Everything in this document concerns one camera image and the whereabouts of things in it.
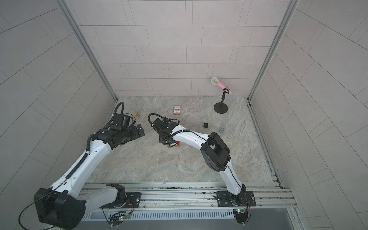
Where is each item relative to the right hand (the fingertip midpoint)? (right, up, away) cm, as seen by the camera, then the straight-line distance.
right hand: (165, 140), depth 89 cm
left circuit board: (-20, -33, -20) cm, 44 cm away
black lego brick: (+26, +9, +10) cm, 29 cm away
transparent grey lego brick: (+37, +6, +7) cm, 38 cm away
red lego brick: (+8, -2, 0) cm, 8 cm away
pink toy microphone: (+32, +38, +2) cm, 50 cm away
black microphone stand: (+40, +21, +21) cm, 50 cm away
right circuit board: (+41, -33, -20) cm, 56 cm away
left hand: (-13, +7, -8) cm, 17 cm away
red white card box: (+5, +19, +19) cm, 27 cm away
